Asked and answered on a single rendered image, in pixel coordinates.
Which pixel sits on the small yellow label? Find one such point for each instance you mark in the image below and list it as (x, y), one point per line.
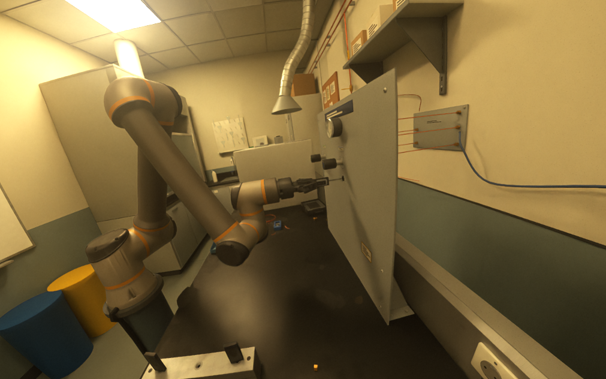
(366, 252)

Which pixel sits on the brown notice board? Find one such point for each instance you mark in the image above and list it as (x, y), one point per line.
(330, 90)

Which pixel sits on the white cardboard box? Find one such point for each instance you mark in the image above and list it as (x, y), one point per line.
(380, 20)

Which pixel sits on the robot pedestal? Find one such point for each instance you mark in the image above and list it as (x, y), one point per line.
(147, 321)

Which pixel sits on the beige base cabinet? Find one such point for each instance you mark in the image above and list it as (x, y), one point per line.
(181, 237)

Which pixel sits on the brown cardboard box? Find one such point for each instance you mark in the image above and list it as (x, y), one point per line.
(303, 85)
(358, 42)

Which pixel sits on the small black knob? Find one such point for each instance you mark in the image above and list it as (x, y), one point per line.
(316, 157)

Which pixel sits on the grey valve panel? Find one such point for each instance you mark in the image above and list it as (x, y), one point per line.
(366, 200)

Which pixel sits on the black tray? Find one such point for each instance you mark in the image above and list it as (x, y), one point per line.
(314, 207)

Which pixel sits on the grey wall connector plate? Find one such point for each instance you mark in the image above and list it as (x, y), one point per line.
(439, 128)

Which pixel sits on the blue cylindrical bin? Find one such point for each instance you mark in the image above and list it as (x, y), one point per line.
(45, 337)

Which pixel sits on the white wall socket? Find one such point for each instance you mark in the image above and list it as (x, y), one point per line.
(492, 364)

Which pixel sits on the small white device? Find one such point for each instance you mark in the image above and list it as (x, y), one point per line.
(260, 141)

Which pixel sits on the ceiling light panel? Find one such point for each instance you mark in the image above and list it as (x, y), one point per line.
(116, 13)

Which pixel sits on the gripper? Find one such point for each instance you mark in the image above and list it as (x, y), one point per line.
(286, 188)

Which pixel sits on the large black knob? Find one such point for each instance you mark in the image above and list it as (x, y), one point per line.
(329, 164)

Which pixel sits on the grey wall trunking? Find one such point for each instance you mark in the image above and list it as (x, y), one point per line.
(466, 300)

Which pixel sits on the silver ventilation duct hood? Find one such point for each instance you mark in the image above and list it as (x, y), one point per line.
(295, 58)

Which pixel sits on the white wall poster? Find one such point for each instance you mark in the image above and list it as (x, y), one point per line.
(230, 134)

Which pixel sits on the grey wall shelf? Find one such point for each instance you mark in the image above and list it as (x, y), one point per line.
(408, 37)

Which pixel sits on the round white pressure gauge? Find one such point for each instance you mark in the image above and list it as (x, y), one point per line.
(334, 127)

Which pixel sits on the blue label plate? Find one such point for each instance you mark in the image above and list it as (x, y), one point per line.
(339, 111)

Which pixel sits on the tall beige cabinet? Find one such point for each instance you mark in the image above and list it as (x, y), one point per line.
(87, 147)

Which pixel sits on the yellow cylindrical bin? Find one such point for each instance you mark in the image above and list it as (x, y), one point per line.
(84, 300)

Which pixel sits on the orange ceiling pipe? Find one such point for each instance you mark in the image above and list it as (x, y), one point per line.
(329, 31)

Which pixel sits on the grey tool rest block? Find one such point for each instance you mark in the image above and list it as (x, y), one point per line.
(202, 366)

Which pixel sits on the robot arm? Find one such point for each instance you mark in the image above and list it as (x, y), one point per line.
(176, 174)

